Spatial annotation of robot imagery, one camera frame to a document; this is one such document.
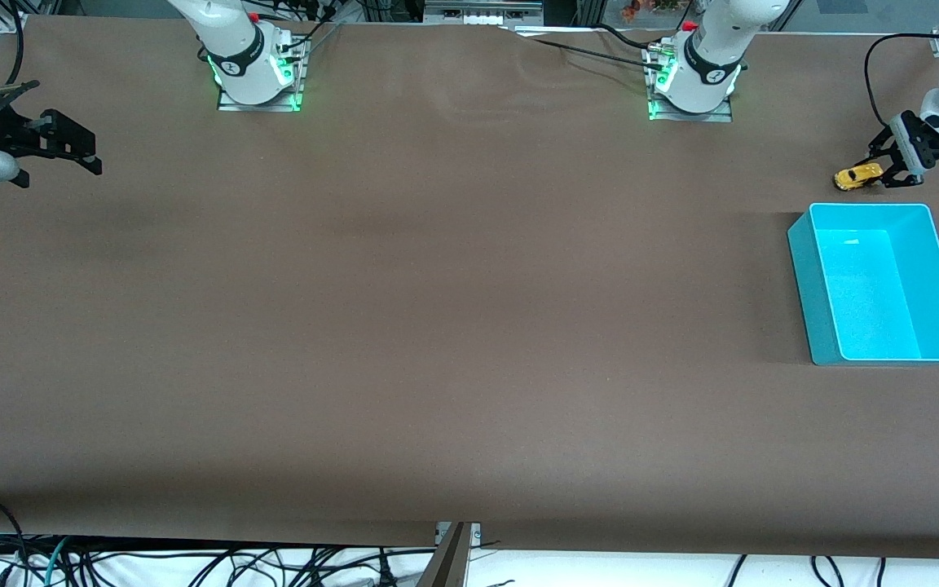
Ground yellow beetle toy car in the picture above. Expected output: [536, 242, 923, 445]
[834, 161, 885, 192]

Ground turquoise plastic bin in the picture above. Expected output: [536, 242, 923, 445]
[787, 202, 939, 365]

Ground colourful background objects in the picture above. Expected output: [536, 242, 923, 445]
[623, 0, 686, 20]

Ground white power strip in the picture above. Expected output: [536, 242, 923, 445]
[425, 2, 544, 25]

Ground dark table support strut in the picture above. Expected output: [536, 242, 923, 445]
[417, 522, 472, 587]

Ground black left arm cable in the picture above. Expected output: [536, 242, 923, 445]
[864, 33, 939, 130]

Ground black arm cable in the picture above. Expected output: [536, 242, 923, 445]
[7, 0, 27, 84]
[864, 33, 939, 130]

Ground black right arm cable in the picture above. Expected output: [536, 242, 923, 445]
[7, 0, 27, 84]

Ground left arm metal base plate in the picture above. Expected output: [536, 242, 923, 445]
[645, 45, 735, 123]

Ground short black table cable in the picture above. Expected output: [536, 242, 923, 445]
[596, 23, 666, 51]

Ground long black table cable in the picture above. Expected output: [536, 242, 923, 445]
[502, 26, 670, 74]

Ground green floor cable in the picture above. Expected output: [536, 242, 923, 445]
[44, 536, 73, 587]

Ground metal table edge bracket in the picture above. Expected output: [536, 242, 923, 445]
[435, 522, 483, 545]

